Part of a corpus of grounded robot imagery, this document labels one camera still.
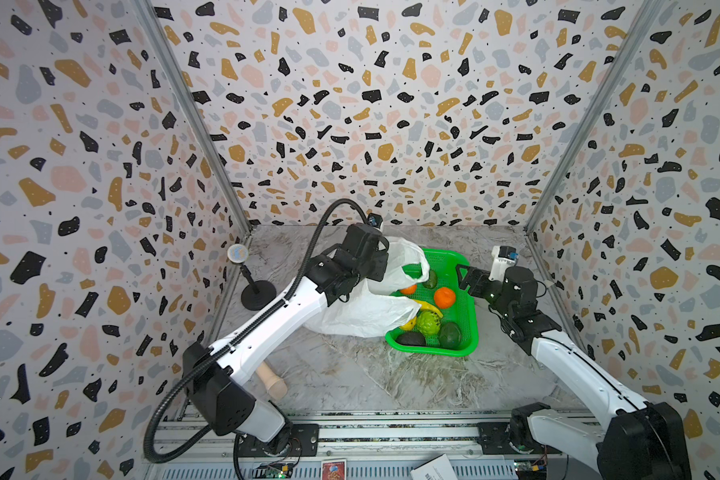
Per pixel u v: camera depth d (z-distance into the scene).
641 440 0.39
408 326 0.90
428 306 0.95
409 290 1.00
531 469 0.72
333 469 0.69
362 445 0.73
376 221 0.65
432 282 1.01
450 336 0.86
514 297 0.62
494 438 0.74
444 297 0.95
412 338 0.88
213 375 0.39
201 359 0.40
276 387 0.78
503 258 0.71
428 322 0.88
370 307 0.71
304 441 0.74
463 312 0.95
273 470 0.70
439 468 0.66
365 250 0.56
